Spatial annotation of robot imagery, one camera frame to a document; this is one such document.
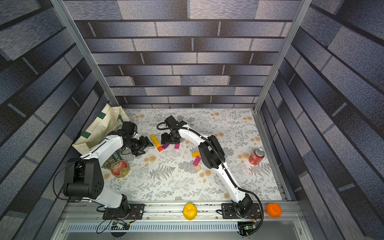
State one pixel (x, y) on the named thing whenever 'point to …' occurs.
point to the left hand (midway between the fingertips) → (150, 146)
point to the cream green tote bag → (110, 120)
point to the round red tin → (120, 168)
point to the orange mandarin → (274, 210)
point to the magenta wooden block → (177, 146)
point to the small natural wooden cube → (198, 168)
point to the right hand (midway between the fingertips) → (166, 141)
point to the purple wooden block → (166, 145)
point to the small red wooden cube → (160, 148)
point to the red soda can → (255, 158)
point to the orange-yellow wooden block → (156, 141)
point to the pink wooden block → (196, 161)
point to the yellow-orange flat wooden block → (195, 154)
